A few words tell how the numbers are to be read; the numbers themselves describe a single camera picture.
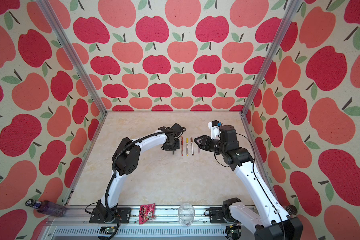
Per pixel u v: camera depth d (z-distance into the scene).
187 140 1.04
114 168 0.58
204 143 0.64
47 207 0.68
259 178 0.45
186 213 0.76
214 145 0.63
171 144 0.84
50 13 0.72
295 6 0.69
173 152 0.98
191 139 1.04
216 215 0.73
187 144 1.01
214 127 0.67
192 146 1.01
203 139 0.64
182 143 1.03
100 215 0.64
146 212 0.75
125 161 0.58
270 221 0.38
